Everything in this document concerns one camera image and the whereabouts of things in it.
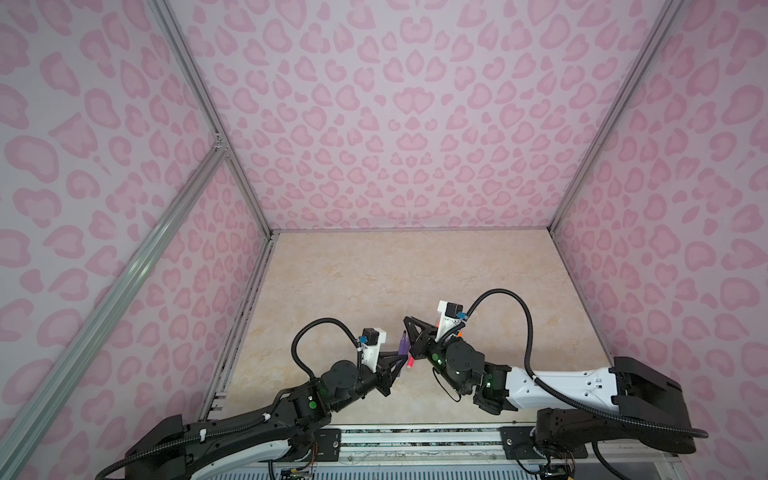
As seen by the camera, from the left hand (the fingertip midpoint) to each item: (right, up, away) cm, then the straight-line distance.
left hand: (408, 355), depth 72 cm
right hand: (-1, +8, -1) cm, 8 cm away
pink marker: (+1, -7, +14) cm, 16 cm away
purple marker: (-1, +2, -1) cm, 3 cm away
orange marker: (+17, 0, +19) cm, 25 cm away
